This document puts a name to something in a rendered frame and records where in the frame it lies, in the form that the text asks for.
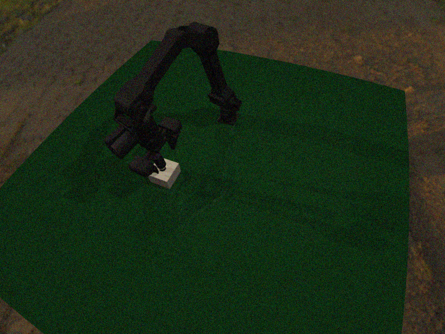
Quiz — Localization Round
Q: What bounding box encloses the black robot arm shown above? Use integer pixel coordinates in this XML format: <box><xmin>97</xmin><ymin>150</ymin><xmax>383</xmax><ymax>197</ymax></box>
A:
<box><xmin>103</xmin><ymin>22</ymin><xmax>242</xmax><ymax>159</ymax></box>

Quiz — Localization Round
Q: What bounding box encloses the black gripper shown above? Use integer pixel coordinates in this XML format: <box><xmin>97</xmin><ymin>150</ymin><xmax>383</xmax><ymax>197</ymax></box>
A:
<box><xmin>129</xmin><ymin>116</ymin><xmax>182</xmax><ymax>178</ymax></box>

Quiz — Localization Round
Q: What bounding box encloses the beige block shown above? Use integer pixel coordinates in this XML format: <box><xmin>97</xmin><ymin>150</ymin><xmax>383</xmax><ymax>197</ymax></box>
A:
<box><xmin>148</xmin><ymin>159</ymin><xmax>181</xmax><ymax>189</ymax></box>

